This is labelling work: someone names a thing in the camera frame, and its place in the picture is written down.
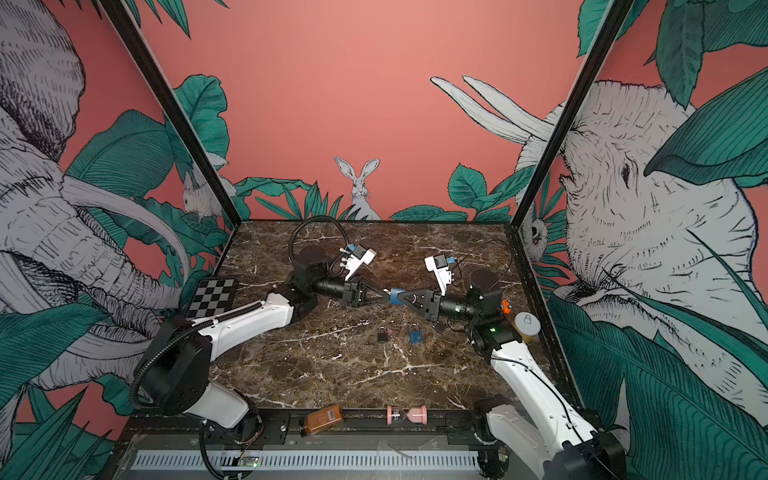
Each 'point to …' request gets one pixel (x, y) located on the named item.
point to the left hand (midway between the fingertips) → (387, 300)
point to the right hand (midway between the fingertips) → (400, 299)
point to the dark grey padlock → (382, 336)
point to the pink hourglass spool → (415, 415)
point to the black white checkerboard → (211, 297)
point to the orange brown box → (322, 419)
